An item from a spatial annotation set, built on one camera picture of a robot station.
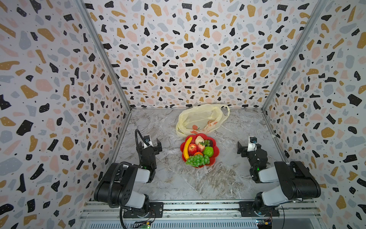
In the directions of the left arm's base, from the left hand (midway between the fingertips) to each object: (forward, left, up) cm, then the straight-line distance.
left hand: (150, 140), depth 89 cm
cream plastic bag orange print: (+26, -34, -10) cm, 44 cm away
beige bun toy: (+4, -31, -6) cm, 32 cm away
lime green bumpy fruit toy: (-5, -37, -5) cm, 37 cm away
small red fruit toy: (-4, -31, -3) cm, 32 cm away
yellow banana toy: (-3, -22, -5) cm, 23 cm away
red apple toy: (-4, -26, -5) cm, 27 cm away
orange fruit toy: (-6, -30, -6) cm, 31 cm away
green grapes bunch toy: (-13, -29, -2) cm, 32 cm away
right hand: (-1, -62, -2) cm, 62 cm away
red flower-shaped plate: (-3, -42, -9) cm, 43 cm away
